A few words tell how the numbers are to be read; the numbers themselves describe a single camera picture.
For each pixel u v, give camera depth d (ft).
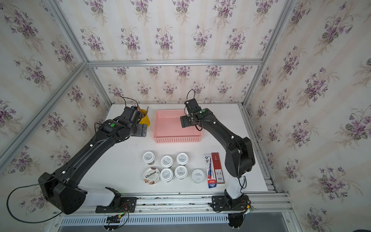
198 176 2.52
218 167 2.77
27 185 1.17
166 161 2.70
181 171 2.57
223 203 2.40
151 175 2.57
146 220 2.51
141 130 2.31
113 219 2.35
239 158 1.56
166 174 2.53
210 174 2.69
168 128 3.68
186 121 2.60
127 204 2.37
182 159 2.71
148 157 2.75
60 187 1.23
